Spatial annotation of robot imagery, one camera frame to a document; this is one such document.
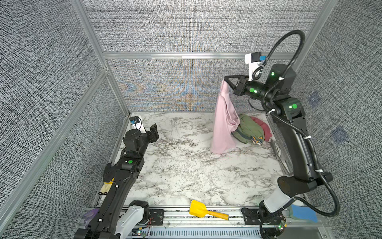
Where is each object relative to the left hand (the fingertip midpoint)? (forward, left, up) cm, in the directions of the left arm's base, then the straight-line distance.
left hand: (150, 125), depth 75 cm
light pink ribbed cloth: (-4, -38, +4) cm, 38 cm away
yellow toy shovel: (-34, -23, -28) cm, 50 cm away
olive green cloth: (+10, -59, -18) cm, 62 cm away
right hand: (+2, -33, +25) cm, 41 cm away
